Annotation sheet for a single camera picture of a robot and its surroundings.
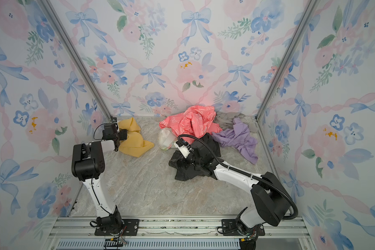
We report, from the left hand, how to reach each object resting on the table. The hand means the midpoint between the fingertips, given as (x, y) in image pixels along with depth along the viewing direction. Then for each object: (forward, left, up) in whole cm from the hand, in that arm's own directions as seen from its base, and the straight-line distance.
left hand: (115, 129), depth 104 cm
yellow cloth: (-12, -15, -2) cm, 19 cm away
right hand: (-24, -43, +8) cm, 50 cm away
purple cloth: (-7, -80, +2) cm, 81 cm away
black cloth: (-33, -56, +24) cm, 69 cm away
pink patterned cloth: (-2, -53, +11) cm, 55 cm away
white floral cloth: (-7, -35, -2) cm, 36 cm away
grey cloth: (+14, -76, -5) cm, 78 cm away
